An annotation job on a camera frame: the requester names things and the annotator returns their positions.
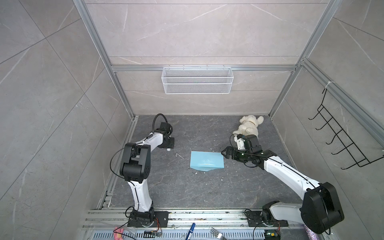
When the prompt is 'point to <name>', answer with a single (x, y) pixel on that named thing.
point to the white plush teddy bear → (249, 125)
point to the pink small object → (118, 234)
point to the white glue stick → (168, 149)
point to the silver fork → (217, 234)
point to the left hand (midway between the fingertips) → (168, 141)
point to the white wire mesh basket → (197, 80)
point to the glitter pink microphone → (311, 235)
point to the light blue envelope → (206, 161)
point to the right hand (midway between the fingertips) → (227, 152)
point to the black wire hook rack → (361, 159)
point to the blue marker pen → (190, 232)
